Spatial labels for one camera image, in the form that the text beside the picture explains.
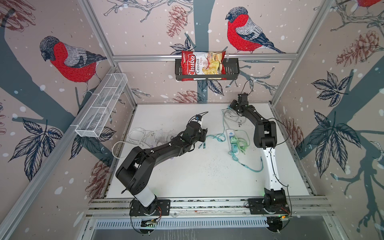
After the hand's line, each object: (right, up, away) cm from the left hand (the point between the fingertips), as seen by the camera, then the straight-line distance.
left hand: (204, 129), depth 87 cm
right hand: (+23, +16, +29) cm, 40 cm away
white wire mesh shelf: (-56, +14, -8) cm, 59 cm away
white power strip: (+17, -3, +14) cm, 23 cm away
